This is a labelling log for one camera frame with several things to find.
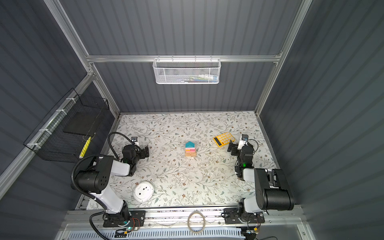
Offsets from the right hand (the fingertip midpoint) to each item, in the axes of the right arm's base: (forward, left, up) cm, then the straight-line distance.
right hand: (241, 142), depth 91 cm
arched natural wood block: (-3, +31, -8) cm, 33 cm away
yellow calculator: (+8, +9, -9) cm, 15 cm away
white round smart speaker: (-27, +56, -6) cm, 63 cm away
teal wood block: (-3, +31, +1) cm, 31 cm away
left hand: (+1, +66, -6) cm, 66 cm away
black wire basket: (-8, +92, +20) cm, 94 cm away
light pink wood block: (-4, +31, -2) cm, 32 cm away
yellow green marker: (-19, +79, +19) cm, 83 cm away
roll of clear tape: (-41, +24, -9) cm, 48 cm away
